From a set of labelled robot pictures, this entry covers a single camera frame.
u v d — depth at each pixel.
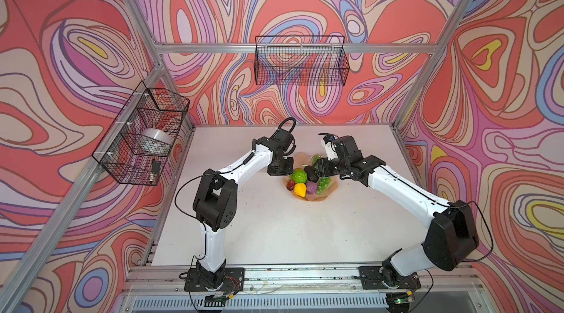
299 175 0.91
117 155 0.67
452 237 0.42
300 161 0.99
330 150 0.73
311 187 0.90
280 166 0.77
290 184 0.91
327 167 0.74
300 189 0.88
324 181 0.93
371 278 0.73
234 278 0.73
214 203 0.50
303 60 0.96
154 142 0.70
